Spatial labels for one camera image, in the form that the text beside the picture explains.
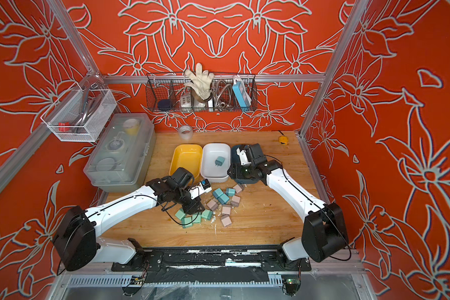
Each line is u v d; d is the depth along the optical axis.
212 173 1.02
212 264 0.73
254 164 0.63
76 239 0.40
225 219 0.83
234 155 1.03
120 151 0.89
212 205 0.86
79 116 0.77
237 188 0.92
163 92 0.97
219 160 1.04
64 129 0.69
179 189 0.67
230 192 0.89
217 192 0.90
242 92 0.86
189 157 1.07
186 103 0.92
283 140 1.14
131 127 1.00
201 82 0.92
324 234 0.41
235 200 0.88
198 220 0.82
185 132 1.21
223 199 0.88
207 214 0.82
